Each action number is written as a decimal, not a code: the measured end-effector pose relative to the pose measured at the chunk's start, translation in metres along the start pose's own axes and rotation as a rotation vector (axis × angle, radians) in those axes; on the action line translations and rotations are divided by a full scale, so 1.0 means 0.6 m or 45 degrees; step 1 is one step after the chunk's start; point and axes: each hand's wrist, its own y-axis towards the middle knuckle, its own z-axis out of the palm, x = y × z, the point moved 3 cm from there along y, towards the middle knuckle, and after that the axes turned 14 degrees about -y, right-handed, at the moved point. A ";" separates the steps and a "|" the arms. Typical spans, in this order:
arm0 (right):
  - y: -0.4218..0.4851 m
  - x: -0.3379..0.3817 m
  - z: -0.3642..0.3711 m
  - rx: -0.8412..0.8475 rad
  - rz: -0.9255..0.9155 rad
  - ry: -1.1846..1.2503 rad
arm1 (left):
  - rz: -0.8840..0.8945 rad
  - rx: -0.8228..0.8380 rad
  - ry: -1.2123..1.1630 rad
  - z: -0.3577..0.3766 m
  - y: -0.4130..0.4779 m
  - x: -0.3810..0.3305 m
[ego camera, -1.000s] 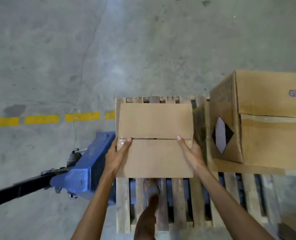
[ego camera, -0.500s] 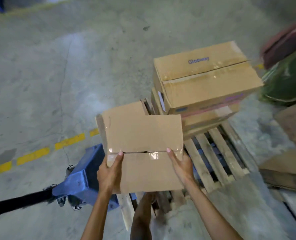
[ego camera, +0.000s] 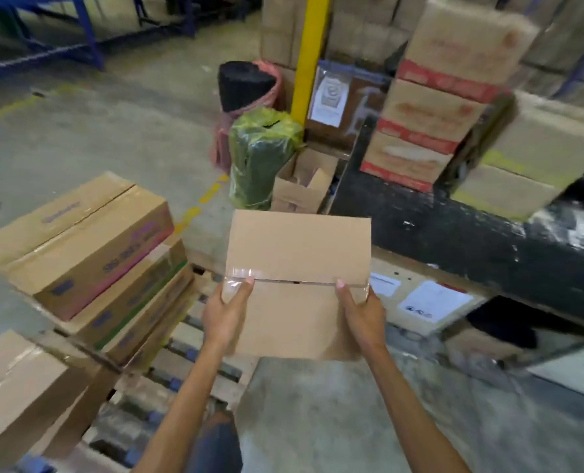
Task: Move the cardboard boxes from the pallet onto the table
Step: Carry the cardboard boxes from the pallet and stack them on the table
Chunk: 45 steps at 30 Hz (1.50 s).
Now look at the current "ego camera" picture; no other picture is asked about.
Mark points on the person's left hand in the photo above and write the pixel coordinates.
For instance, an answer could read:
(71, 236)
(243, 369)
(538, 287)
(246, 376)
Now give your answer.
(223, 320)

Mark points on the person's right hand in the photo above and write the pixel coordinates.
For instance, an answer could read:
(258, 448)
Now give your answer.
(368, 322)

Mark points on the blue Glodway box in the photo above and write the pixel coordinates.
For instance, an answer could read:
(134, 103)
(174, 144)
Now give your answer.
(174, 324)
(144, 325)

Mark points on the wooden pallet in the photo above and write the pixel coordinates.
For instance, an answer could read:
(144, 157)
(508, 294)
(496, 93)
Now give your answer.
(238, 384)

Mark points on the green striped Glodway box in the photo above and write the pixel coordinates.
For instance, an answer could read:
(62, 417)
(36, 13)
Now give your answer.
(139, 288)

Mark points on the plain brown cardboard box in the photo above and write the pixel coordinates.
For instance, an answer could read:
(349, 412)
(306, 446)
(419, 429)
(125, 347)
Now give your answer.
(297, 241)
(16, 399)

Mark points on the pink striped Glodway box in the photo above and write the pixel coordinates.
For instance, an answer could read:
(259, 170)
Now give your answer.
(75, 241)

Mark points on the cardboard box with yellow stripe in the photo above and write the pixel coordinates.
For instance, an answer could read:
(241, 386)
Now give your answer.
(504, 194)
(553, 137)

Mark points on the person's left forearm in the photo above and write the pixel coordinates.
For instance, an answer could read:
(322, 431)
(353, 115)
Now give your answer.
(183, 418)

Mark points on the person's right forearm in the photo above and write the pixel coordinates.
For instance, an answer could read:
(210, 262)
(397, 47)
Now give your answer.
(410, 413)

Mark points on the small white paper sticker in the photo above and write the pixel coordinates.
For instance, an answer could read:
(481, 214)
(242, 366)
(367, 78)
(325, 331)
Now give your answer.
(385, 285)

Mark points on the large white paper sticker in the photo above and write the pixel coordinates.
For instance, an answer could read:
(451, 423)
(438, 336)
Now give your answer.
(435, 302)

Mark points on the green plastic bag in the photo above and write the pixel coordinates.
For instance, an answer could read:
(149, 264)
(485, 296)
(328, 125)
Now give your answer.
(262, 157)

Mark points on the notice paper in plastic sleeve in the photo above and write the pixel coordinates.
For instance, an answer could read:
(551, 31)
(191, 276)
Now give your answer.
(329, 95)

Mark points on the black mesh roll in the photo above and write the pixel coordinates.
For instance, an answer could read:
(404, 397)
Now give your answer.
(245, 86)

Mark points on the yellow steel column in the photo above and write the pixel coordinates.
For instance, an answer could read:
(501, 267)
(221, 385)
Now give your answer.
(309, 54)

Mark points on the wall of wrapped stacked cartons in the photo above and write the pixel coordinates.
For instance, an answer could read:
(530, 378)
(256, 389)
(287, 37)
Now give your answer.
(366, 24)

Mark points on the blue frame green table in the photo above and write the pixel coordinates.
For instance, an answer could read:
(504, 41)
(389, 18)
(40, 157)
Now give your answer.
(89, 34)

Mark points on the blue metal cage frame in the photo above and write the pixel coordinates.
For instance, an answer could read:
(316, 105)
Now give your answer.
(582, 63)

